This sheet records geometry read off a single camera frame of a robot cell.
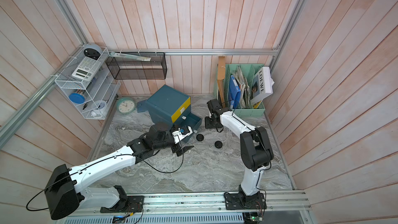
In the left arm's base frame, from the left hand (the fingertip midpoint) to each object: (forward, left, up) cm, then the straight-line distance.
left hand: (187, 138), depth 76 cm
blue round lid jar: (+16, +56, +12) cm, 59 cm away
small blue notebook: (+35, +35, -17) cm, 52 cm away
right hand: (+17, -13, -12) cm, 25 cm away
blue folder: (+32, -29, +1) cm, 43 cm away
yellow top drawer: (+17, +6, -1) cm, 18 cm away
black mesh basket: (+50, +46, +6) cm, 68 cm away
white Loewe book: (+32, -44, +7) cm, 54 cm away
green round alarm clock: (+31, +44, -12) cm, 55 cm away
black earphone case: (+10, -7, -17) cm, 21 cm away
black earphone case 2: (+5, -18, -18) cm, 26 cm away
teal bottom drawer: (+23, -1, -17) cm, 29 cm away
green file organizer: (+38, -31, +4) cm, 50 cm away
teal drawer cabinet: (+19, +10, +2) cm, 21 cm away
